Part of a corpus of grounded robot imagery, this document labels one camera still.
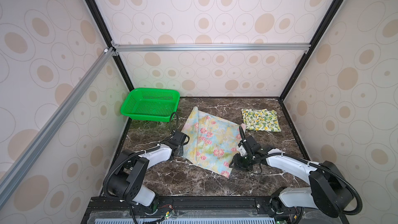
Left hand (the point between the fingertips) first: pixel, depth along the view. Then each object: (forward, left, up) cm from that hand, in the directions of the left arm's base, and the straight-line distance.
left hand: (180, 146), depth 93 cm
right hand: (-12, -30, +1) cm, 32 cm away
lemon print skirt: (+21, -55, -1) cm, 59 cm away
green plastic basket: (+36, +25, -2) cm, 44 cm away
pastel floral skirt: (+4, -20, 0) cm, 20 cm away
